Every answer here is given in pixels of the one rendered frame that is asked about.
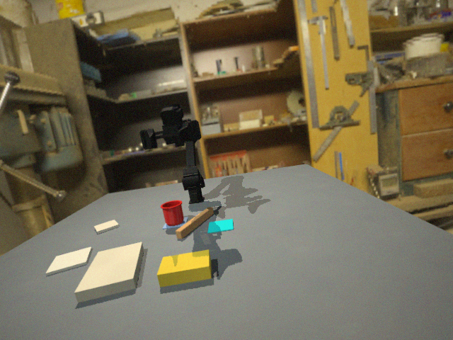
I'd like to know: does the cream flat rectangular slab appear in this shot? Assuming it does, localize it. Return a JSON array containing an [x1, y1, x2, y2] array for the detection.
[[46, 247, 92, 276]]

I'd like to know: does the cream flat rectangular block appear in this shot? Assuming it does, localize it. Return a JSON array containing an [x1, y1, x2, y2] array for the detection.
[[75, 242, 144, 302]]

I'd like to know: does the red cup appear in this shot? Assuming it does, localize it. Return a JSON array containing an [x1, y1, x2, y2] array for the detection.
[[161, 200, 183, 226]]

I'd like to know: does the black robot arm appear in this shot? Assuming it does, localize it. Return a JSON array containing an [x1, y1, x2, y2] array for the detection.
[[160, 104, 205, 204]]

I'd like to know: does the cream square block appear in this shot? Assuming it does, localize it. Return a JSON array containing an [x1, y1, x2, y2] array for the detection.
[[94, 220, 119, 234]]

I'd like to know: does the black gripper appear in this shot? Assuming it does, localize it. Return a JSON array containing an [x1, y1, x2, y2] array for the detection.
[[139, 120, 201, 149]]

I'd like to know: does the yellow rectangular block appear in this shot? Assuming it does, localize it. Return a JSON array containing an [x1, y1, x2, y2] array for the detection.
[[157, 249, 211, 287]]

